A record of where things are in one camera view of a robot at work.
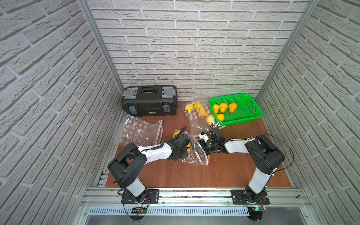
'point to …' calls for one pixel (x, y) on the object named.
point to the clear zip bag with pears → (197, 112)
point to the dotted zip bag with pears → (136, 131)
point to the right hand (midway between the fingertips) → (194, 150)
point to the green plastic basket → (247, 109)
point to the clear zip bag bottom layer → (216, 124)
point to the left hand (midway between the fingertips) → (187, 152)
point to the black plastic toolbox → (145, 100)
